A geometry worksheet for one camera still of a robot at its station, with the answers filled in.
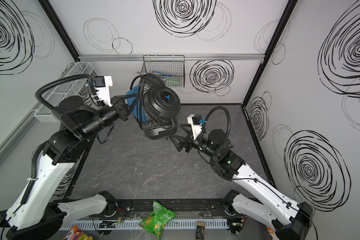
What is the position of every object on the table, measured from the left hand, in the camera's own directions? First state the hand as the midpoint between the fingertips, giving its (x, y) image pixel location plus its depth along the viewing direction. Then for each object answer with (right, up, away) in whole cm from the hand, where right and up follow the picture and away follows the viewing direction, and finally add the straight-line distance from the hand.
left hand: (138, 95), depth 50 cm
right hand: (+11, -13, +11) cm, 20 cm away
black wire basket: (+7, +25, +47) cm, 53 cm away
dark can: (+23, -57, +16) cm, 64 cm away
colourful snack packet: (-32, -58, +15) cm, 68 cm away
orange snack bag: (+53, -57, +15) cm, 79 cm away
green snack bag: (+3, -53, +16) cm, 56 cm away
